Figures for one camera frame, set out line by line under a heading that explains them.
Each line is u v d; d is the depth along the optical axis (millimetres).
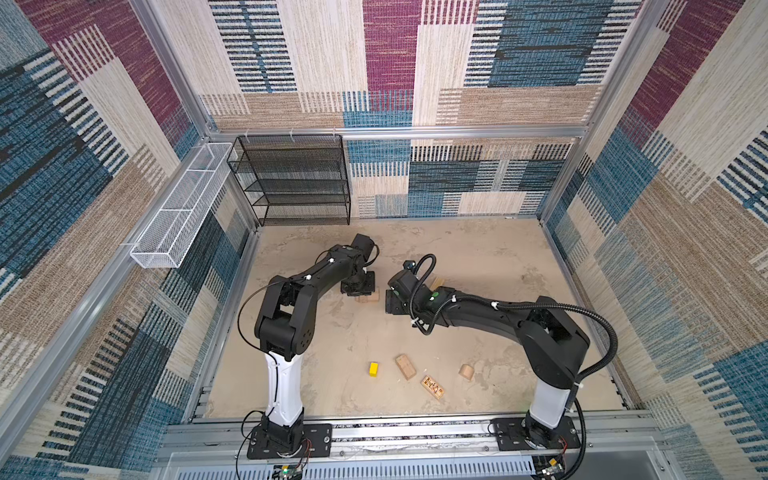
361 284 856
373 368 831
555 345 477
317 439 733
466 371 843
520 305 526
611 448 751
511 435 730
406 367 828
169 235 714
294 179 1089
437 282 1019
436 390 796
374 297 909
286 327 533
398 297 716
